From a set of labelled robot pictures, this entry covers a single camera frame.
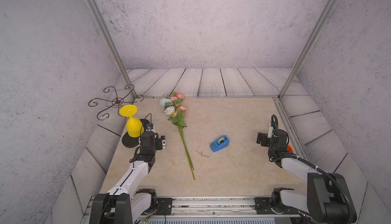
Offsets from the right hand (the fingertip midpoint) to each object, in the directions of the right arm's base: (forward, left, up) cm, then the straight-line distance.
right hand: (269, 133), depth 90 cm
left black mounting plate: (-36, +57, -8) cm, 69 cm away
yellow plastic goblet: (-6, +73, +15) cm, 74 cm away
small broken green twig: (-9, +40, -8) cm, 42 cm away
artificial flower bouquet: (+16, +57, 0) cm, 59 cm away
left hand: (-4, +65, +2) cm, 66 cm away
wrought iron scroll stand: (+3, +81, +25) cm, 84 cm away
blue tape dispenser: (-5, +29, -5) cm, 30 cm away
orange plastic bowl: (-8, -11, -5) cm, 14 cm away
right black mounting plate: (-36, +11, -7) cm, 38 cm away
